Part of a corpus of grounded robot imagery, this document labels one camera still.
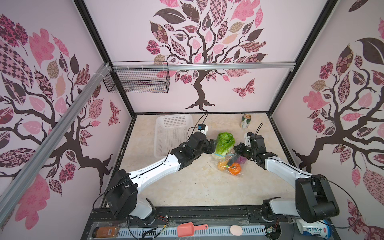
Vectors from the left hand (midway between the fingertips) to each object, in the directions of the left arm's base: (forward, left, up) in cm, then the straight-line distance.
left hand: (213, 143), depth 78 cm
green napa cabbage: (+2, -7, -2) cm, 8 cm away
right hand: (+5, -15, -10) cm, 18 cm away
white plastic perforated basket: (+23, +28, -20) cm, 41 cm away
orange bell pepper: (-8, -13, -14) cm, 21 cm away
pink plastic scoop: (-37, +13, -19) cm, 43 cm away
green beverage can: (+26, -26, -11) cm, 38 cm away
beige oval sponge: (-37, -10, -17) cm, 42 cm away
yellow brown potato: (-6, -6, -14) cm, 17 cm away
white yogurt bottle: (-37, -46, -11) cm, 60 cm away
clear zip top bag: (-5, -12, -13) cm, 19 cm away
